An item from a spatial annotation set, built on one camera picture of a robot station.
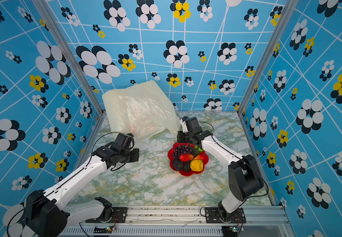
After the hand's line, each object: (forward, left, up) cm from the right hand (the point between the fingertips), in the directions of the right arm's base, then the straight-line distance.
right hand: (178, 137), depth 88 cm
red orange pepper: (-10, -4, -6) cm, 12 cm away
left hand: (-12, +21, 0) cm, 24 cm away
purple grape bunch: (-5, -2, -5) cm, 8 cm away
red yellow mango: (-8, -14, -9) cm, 18 cm away
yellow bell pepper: (-15, -10, -6) cm, 19 cm away
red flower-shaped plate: (-7, +5, -9) cm, 13 cm away
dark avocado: (-15, -5, -8) cm, 17 cm away
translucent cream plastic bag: (+6, +19, +18) cm, 27 cm away
